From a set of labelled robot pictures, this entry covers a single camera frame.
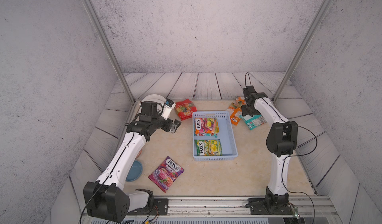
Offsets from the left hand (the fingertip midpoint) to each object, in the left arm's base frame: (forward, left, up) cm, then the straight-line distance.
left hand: (174, 118), depth 78 cm
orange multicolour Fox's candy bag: (+10, -18, -21) cm, 29 cm away
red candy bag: (+25, -3, -21) cm, 33 cm away
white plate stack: (+22, +15, -6) cm, 28 cm away
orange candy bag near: (+20, -41, -22) cm, 50 cm away
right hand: (+14, -47, -12) cm, 50 cm away
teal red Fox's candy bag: (+4, -18, -23) cm, 30 cm away
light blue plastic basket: (+3, -23, -24) cm, 33 cm away
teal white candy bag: (+13, -51, -22) cm, 57 cm away
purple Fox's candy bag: (-21, +6, -23) cm, 32 cm away
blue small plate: (-20, +22, -22) cm, 37 cm away
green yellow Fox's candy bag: (-6, -19, -22) cm, 30 cm away
